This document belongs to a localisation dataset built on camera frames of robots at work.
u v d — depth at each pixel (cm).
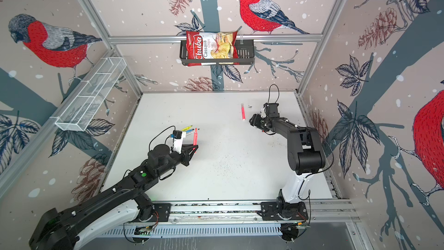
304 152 50
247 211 75
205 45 88
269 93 127
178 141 68
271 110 80
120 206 52
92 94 79
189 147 71
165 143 62
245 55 95
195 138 76
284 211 67
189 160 71
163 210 73
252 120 91
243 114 109
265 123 76
